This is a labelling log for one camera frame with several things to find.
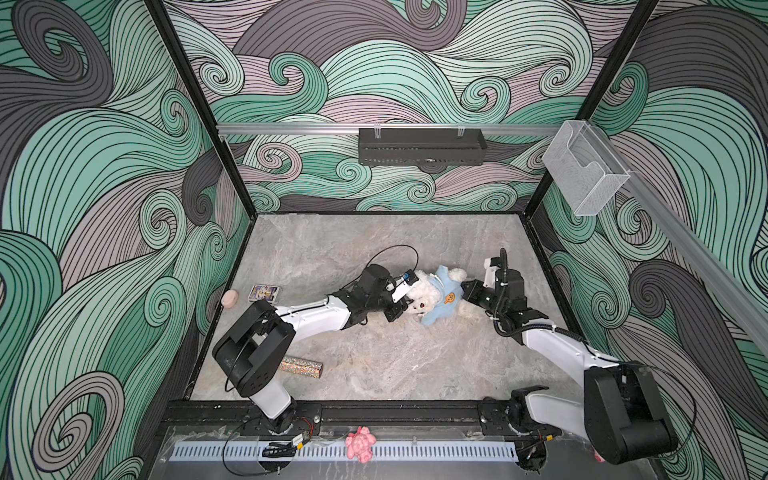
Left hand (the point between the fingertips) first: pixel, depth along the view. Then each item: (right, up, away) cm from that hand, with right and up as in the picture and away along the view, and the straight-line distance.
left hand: (408, 296), depth 86 cm
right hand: (+17, +4, +2) cm, 18 cm away
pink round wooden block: (-57, -2, +8) cm, 58 cm away
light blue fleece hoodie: (+13, 0, 0) cm, 13 cm away
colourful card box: (-46, -1, +9) cm, 47 cm away
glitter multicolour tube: (-30, -18, -7) cm, 36 cm away
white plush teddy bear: (+4, +1, -4) cm, 6 cm away
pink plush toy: (-13, -30, -19) cm, 38 cm away
